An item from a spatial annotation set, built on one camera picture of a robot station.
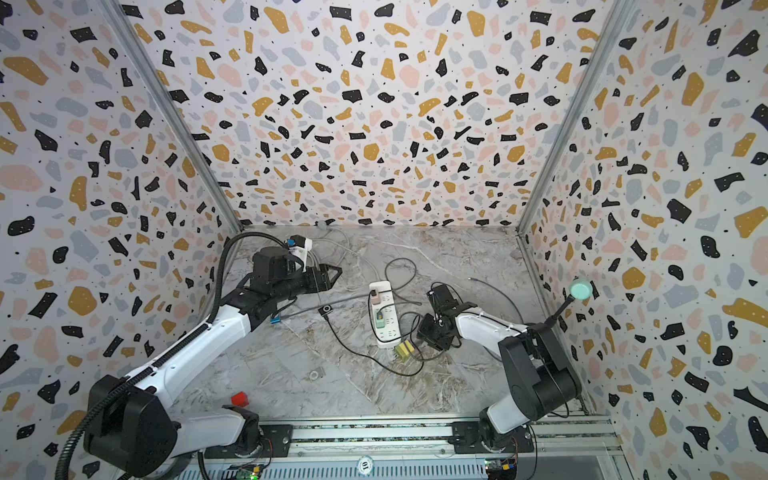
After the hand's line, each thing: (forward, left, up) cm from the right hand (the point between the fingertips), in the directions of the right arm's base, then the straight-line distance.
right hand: (424, 337), depth 91 cm
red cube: (-19, +49, +1) cm, 53 cm away
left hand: (+8, +23, +22) cm, 33 cm away
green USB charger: (+1, +13, +5) cm, 14 cm away
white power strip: (0, +10, +1) cm, 10 cm away
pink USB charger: (+11, +15, +4) cm, 19 cm away
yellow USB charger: (-5, +6, +1) cm, 8 cm away
